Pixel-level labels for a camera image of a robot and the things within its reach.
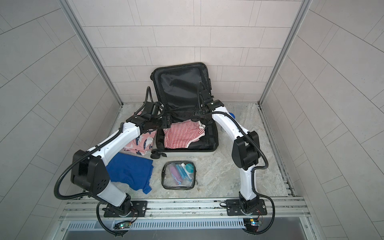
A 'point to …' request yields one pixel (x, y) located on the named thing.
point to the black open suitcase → (176, 85)
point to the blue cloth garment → (136, 171)
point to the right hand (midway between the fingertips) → (197, 112)
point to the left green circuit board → (124, 225)
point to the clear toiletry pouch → (178, 175)
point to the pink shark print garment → (142, 144)
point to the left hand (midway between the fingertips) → (171, 119)
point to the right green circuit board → (251, 222)
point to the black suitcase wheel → (155, 154)
